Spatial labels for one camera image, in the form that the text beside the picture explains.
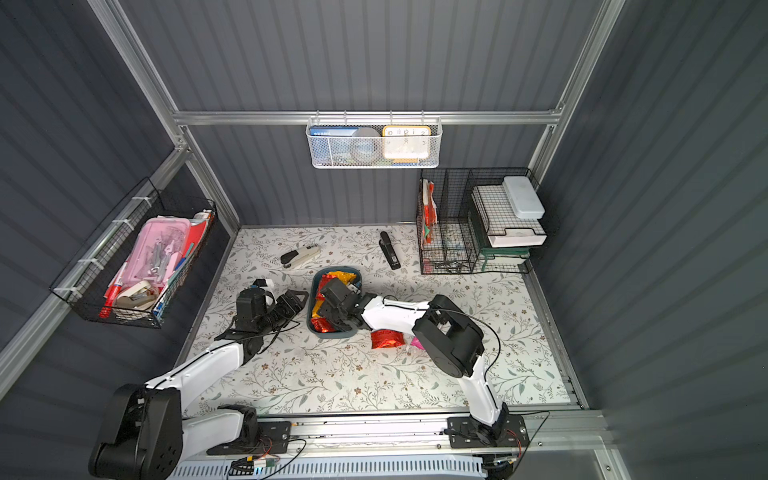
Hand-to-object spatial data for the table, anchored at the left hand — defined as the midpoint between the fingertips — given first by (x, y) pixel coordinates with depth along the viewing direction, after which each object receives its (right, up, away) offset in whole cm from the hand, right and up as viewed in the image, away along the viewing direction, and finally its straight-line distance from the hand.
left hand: (304, 300), depth 87 cm
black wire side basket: (-38, +12, -22) cm, 46 cm away
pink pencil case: (-32, +14, -15) cm, 38 cm away
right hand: (+6, -3, +3) cm, 7 cm away
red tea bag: (+5, -8, +1) cm, 9 cm away
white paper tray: (+60, +24, +7) cm, 65 cm away
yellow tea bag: (+2, -2, +6) cm, 7 cm away
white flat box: (+70, +33, +12) cm, 78 cm away
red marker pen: (-36, +4, -23) cm, 43 cm away
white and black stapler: (-9, +12, +18) cm, 24 cm away
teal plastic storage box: (0, +5, +12) cm, 13 cm away
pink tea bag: (+33, -12, -1) cm, 35 cm away
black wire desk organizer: (+58, +26, +23) cm, 67 cm away
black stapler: (+25, +15, +21) cm, 36 cm away
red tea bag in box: (+4, +5, +9) cm, 11 cm away
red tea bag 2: (+24, -12, +2) cm, 27 cm away
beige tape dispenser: (-29, +4, -23) cm, 37 cm away
